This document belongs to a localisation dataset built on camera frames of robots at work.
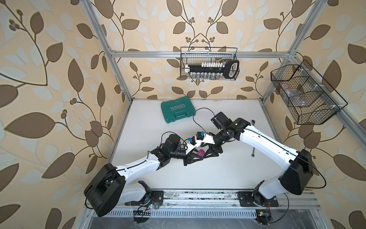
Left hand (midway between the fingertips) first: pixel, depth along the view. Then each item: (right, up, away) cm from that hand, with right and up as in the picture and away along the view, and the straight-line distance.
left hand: (199, 154), depth 75 cm
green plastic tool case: (-17, +25, +34) cm, 45 cm away
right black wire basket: (+57, +29, -1) cm, 64 cm away
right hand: (+2, +3, 0) cm, 3 cm away
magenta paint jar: (0, +2, -3) cm, 4 cm away
